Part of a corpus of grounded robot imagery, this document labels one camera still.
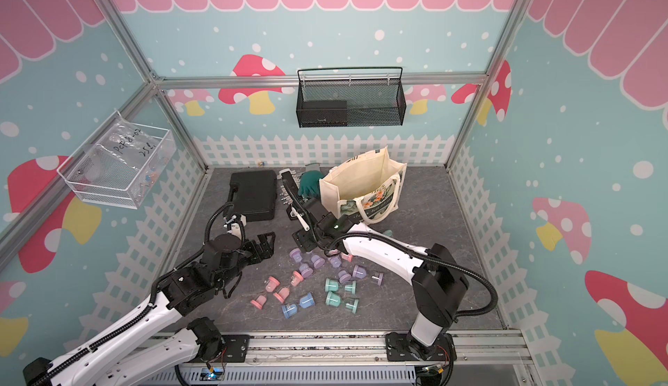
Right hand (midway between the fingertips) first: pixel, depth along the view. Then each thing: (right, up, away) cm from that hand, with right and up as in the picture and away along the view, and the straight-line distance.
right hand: (305, 233), depth 83 cm
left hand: (-11, -2, -7) cm, 13 cm away
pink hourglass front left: (-14, -21, 0) cm, 26 cm away
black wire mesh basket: (+15, +48, +12) cm, 52 cm away
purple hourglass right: (+18, -14, +4) cm, 23 cm away
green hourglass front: (+9, -20, -2) cm, 23 cm away
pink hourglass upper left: (-7, -19, 0) cm, 20 cm away
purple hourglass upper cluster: (-1, -13, +3) cm, 13 cm away
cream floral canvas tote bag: (+22, +16, +19) cm, 33 cm away
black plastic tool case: (-23, +12, +21) cm, 34 cm away
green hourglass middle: (+9, -17, +1) cm, 20 cm away
